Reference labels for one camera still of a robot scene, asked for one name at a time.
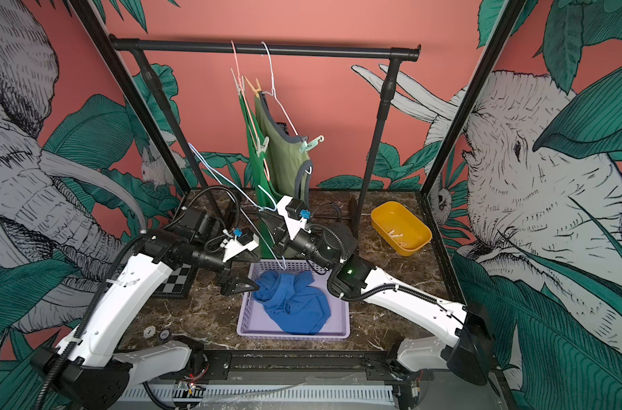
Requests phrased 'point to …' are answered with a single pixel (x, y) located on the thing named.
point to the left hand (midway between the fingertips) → (257, 269)
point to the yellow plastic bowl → (399, 228)
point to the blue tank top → (292, 301)
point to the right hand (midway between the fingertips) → (258, 210)
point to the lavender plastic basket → (337, 326)
